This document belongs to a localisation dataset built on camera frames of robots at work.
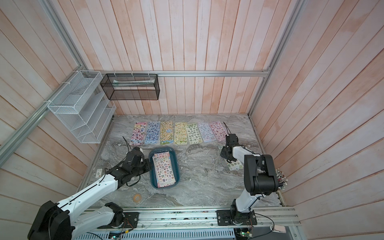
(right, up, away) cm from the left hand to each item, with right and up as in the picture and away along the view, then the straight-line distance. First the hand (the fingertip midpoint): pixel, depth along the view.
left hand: (151, 165), depth 85 cm
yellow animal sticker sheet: (+5, +19, +25) cm, 32 cm away
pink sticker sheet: (-16, +16, +22) cm, 31 cm away
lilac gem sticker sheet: (+35, +19, +25) cm, 47 cm away
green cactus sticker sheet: (+50, -2, +7) cm, 51 cm away
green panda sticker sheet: (+15, +18, +25) cm, 34 cm away
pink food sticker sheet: (+6, -3, +3) cm, 8 cm away
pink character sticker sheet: (+44, +20, +25) cm, 55 cm away
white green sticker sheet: (+26, +18, +25) cm, 40 cm away
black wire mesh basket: (-19, +51, +17) cm, 57 cm away
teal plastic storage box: (+12, +3, +7) cm, 15 cm away
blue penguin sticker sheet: (-5, +16, +22) cm, 28 cm away
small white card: (-33, -5, +3) cm, 33 cm away
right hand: (+47, +5, +13) cm, 49 cm away
